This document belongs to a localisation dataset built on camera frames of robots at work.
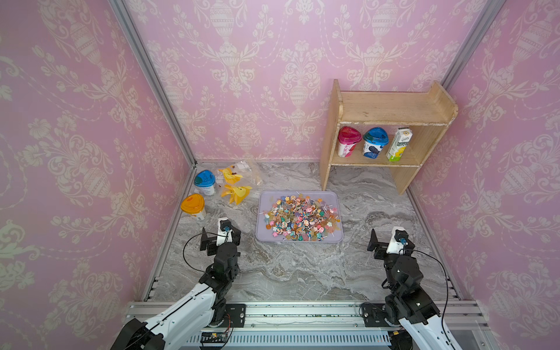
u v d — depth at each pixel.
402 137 0.83
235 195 0.99
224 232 0.69
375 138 0.87
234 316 0.74
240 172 1.08
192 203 0.93
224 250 0.64
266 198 1.06
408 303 0.59
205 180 1.00
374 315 0.73
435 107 0.81
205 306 0.56
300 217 0.94
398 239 0.65
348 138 0.87
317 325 0.74
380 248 0.71
